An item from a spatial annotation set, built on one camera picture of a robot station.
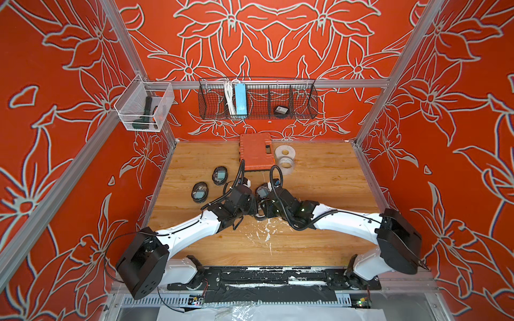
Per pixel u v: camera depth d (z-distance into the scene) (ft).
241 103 2.96
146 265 1.34
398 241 1.36
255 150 3.62
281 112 3.13
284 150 3.75
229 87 2.87
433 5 2.29
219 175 3.32
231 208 2.07
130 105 2.61
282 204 2.00
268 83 3.02
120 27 2.43
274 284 2.39
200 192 3.12
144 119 2.68
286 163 3.55
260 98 3.51
